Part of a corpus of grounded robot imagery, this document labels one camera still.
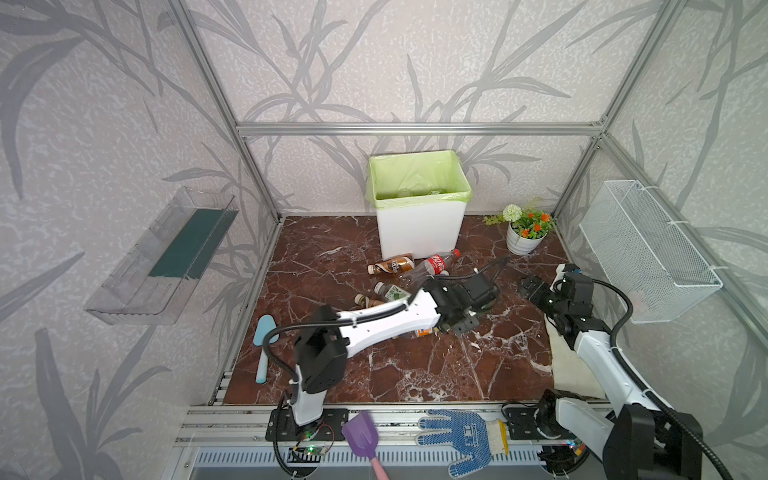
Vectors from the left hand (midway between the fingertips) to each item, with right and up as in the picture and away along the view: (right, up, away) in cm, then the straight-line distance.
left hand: (465, 302), depth 79 cm
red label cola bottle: (-6, +8, +20) cm, 22 cm away
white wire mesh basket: (+36, +14, -14) cm, 41 cm away
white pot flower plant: (+25, +20, +20) cm, 38 cm away
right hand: (+21, +6, +8) cm, 23 cm away
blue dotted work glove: (0, -30, -7) cm, 31 cm away
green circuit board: (-38, -34, -9) cm, 51 cm away
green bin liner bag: (-12, +38, +23) cm, 46 cm away
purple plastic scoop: (-27, -30, -7) cm, 41 cm away
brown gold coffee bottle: (-19, +8, +20) cm, 29 cm away
